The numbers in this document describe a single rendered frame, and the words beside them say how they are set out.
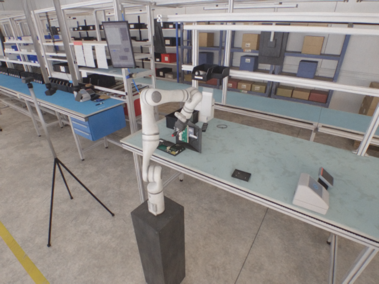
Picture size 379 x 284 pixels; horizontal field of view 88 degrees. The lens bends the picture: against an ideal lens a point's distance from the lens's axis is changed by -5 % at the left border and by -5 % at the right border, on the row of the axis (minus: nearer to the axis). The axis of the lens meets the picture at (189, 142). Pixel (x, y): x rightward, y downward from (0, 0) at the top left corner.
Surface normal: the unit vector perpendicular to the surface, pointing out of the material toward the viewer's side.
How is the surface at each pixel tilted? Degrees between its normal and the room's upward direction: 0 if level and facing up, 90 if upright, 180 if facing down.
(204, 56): 90
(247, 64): 90
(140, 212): 0
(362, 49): 90
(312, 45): 90
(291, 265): 0
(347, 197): 0
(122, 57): 101
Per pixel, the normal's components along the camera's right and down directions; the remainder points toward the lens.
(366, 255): -0.55, 0.40
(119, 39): -0.14, 0.64
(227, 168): 0.00, -0.87
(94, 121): 0.84, 0.26
